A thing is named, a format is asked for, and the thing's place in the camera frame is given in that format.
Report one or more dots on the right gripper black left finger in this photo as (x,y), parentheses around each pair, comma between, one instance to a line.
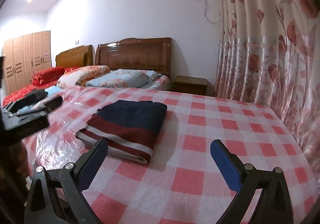
(56,195)

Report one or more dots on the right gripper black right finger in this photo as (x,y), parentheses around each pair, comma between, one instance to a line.
(274,204)

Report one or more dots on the red white striped navy sweater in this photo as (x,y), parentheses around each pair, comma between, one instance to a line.
(130,128)

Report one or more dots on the person's left hand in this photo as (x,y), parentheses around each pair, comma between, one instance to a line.
(15,158)

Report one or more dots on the dark folded garment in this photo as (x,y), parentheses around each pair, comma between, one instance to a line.
(27,102)

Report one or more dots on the red blanket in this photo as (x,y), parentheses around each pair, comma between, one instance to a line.
(41,80)

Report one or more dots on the light wooden wardrobe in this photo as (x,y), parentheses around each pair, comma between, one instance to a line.
(24,56)

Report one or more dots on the orange floral pillow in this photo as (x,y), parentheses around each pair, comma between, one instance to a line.
(80,76)

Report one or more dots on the light wooden headboard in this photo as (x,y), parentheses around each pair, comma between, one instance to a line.
(76,57)

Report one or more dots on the light blue floral pillow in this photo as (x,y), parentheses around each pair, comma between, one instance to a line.
(124,78)

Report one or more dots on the dark wooden nightstand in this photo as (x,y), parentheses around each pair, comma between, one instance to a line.
(189,85)

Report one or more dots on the floral mattress sheet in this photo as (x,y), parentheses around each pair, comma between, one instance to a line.
(162,82)

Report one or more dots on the dark wooden headboard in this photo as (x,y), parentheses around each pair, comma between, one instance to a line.
(136,53)

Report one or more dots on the pink floral curtain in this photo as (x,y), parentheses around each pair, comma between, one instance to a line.
(269,55)

